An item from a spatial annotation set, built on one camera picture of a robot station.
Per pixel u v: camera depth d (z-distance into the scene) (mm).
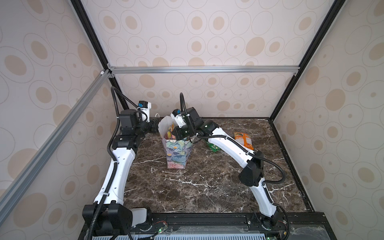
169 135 833
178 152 795
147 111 646
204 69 894
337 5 674
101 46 818
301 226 732
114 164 448
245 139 1029
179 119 727
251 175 603
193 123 621
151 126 649
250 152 533
